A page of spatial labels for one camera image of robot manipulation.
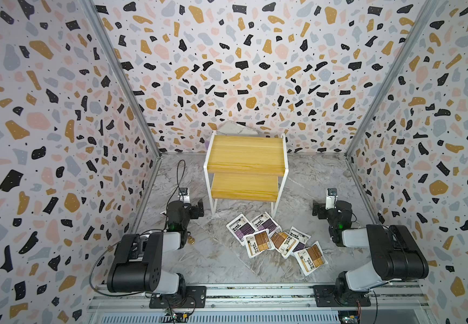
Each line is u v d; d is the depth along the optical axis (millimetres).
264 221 925
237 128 1032
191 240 856
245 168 715
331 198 833
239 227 904
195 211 837
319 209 862
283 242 851
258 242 853
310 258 815
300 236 879
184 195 794
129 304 741
